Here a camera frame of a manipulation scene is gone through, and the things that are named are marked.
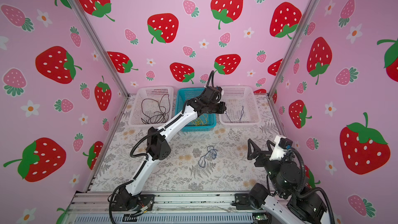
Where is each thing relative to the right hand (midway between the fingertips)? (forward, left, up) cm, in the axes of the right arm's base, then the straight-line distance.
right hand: (256, 141), depth 61 cm
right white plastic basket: (+54, +4, -29) cm, 62 cm away
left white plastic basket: (+46, +67, -22) cm, 84 cm away
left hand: (+27, +11, -12) cm, 31 cm away
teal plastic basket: (+48, +43, -24) cm, 69 cm away
